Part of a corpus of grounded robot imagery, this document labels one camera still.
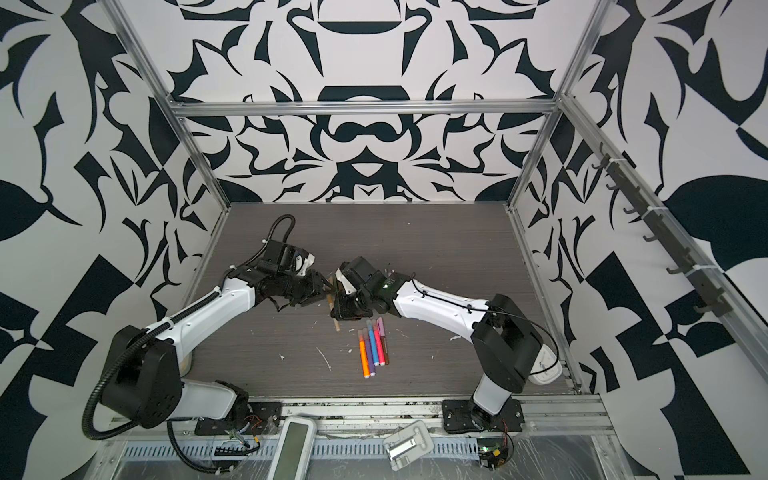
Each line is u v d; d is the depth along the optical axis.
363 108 0.93
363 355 0.83
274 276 0.70
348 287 0.73
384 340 0.86
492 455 0.71
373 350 0.85
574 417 0.76
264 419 0.74
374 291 0.64
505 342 0.45
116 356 0.43
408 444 0.70
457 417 0.74
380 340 0.87
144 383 0.41
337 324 0.78
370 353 0.83
